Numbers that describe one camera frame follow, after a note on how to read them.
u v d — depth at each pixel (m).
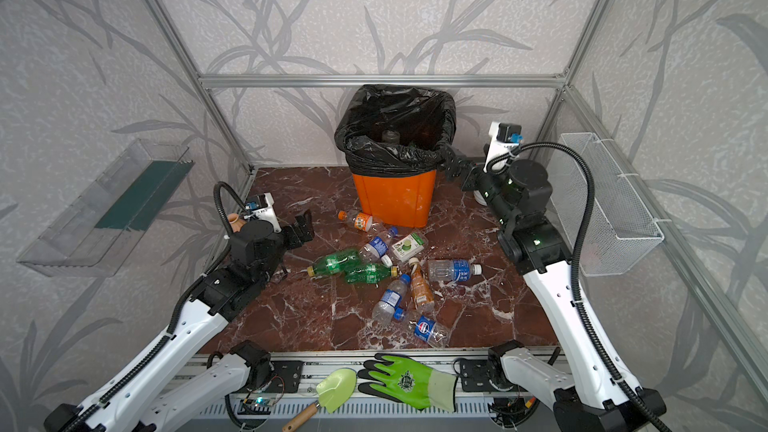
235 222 0.90
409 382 0.72
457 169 0.55
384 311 0.81
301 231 0.67
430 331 0.77
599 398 0.36
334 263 0.89
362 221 0.99
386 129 1.01
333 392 0.72
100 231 0.65
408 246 0.94
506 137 0.49
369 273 0.87
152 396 0.42
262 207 0.61
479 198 1.08
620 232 0.63
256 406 0.72
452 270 0.87
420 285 0.84
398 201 1.04
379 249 0.94
